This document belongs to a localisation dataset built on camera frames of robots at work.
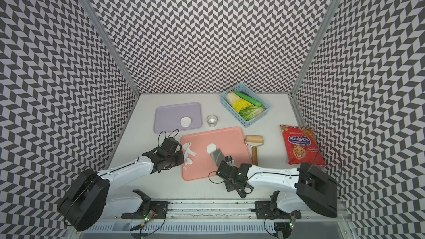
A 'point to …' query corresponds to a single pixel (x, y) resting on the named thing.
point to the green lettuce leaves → (249, 113)
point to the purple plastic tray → (167, 118)
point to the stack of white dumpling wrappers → (185, 121)
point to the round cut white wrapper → (211, 147)
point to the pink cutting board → (231, 142)
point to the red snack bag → (301, 145)
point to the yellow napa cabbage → (238, 104)
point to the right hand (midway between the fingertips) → (234, 185)
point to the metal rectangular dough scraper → (217, 156)
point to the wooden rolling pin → (254, 141)
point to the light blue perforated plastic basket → (246, 91)
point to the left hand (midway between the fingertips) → (183, 160)
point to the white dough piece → (187, 160)
